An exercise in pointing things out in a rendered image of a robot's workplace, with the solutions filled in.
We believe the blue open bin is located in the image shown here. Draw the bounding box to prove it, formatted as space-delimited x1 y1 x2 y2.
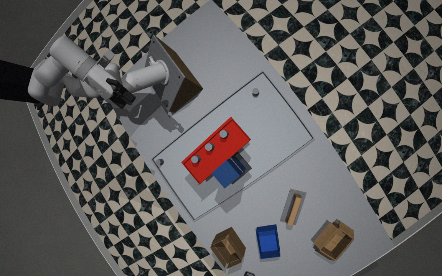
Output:
256 224 280 259

